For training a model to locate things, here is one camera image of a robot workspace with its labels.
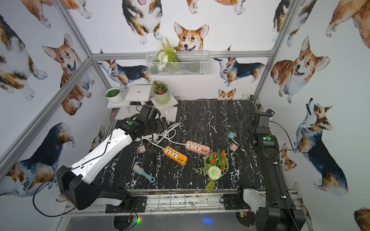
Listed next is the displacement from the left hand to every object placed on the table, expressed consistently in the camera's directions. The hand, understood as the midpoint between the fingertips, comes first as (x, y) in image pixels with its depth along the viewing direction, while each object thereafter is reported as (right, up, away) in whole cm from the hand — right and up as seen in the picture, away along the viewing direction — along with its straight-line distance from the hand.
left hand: (163, 123), depth 79 cm
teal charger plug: (+42, -9, +20) cm, 48 cm away
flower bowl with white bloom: (+28, -20, -7) cm, 35 cm away
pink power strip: (+19, -17, +13) cm, 28 cm away
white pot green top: (-36, +17, +15) cm, 42 cm away
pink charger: (-16, -17, +12) cm, 26 cm away
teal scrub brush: (-15, -28, +7) cm, 33 cm away
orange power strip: (+5, -20, +9) cm, 23 cm away
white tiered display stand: (-20, +17, +16) cm, 31 cm away
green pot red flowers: (-4, +19, +14) cm, 24 cm away
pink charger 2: (+42, -16, +14) cm, 47 cm away
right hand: (+47, +2, -3) cm, 47 cm away
